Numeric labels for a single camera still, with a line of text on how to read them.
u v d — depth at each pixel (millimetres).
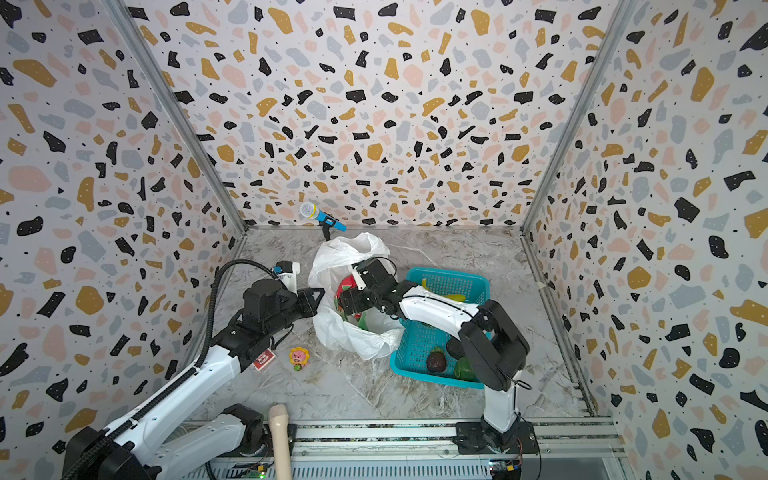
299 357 834
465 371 783
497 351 479
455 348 854
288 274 705
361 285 783
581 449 749
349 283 853
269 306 608
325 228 1001
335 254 725
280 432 721
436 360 822
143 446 405
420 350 900
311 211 907
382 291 684
